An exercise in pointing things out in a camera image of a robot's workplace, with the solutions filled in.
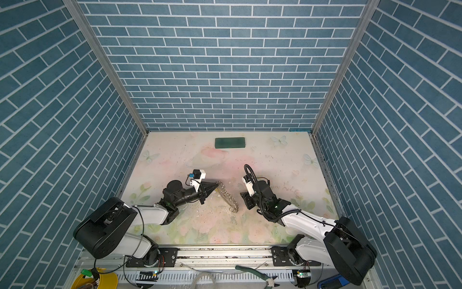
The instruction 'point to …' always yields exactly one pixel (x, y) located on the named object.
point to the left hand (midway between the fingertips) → (217, 187)
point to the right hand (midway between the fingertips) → (242, 190)
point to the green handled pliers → (269, 280)
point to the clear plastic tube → (194, 280)
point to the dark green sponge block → (227, 142)
